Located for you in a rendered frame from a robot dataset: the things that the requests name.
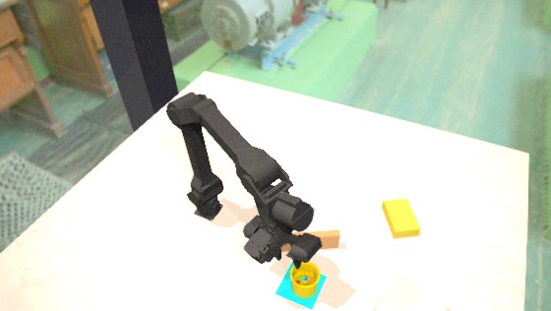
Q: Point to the yellow rectangular block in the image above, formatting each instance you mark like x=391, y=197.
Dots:
x=401, y=218

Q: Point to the tan wooden plank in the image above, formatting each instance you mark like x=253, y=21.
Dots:
x=330, y=239

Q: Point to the yellow translucent cup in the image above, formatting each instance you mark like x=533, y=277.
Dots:
x=306, y=288

